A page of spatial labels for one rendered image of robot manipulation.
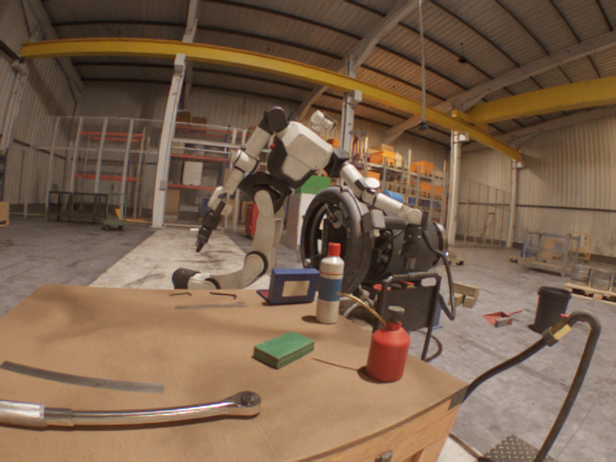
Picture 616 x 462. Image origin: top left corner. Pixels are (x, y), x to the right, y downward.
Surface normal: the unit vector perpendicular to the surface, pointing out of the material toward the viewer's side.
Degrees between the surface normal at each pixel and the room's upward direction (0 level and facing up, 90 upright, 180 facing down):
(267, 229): 114
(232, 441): 0
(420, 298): 90
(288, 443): 0
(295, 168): 109
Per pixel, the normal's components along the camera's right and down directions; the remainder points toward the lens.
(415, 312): 0.47, 0.10
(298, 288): 0.44, 0.31
